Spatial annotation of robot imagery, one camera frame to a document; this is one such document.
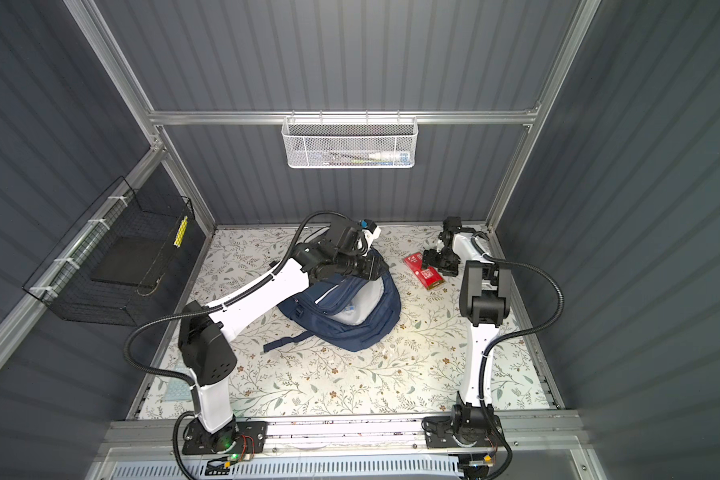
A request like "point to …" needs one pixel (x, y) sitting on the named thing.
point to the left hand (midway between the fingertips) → (385, 265)
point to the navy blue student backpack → (349, 313)
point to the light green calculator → (177, 390)
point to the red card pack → (427, 275)
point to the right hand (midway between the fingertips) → (437, 270)
